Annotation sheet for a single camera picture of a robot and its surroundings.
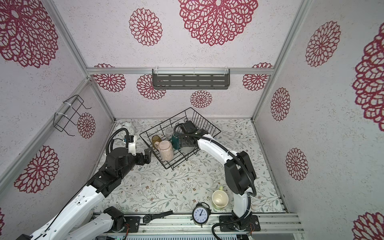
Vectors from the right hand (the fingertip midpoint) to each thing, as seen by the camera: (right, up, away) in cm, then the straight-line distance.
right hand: (185, 139), depth 90 cm
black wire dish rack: (+3, +18, +27) cm, 32 cm away
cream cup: (+1, -6, -1) cm, 6 cm away
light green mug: (+19, -31, -10) cm, 38 cm away
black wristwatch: (-18, -39, -15) cm, 46 cm away
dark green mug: (-6, -1, +3) cm, 7 cm away
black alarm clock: (+9, -37, -15) cm, 41 cm away
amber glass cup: (-19, +1, +7) cm, 21 cm away
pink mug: (-11, -6, -3) cm, 13 cm away
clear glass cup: (-11, +4, +11) cm, 16 cm away
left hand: (-20, -4, -14) cm, 25 cm away
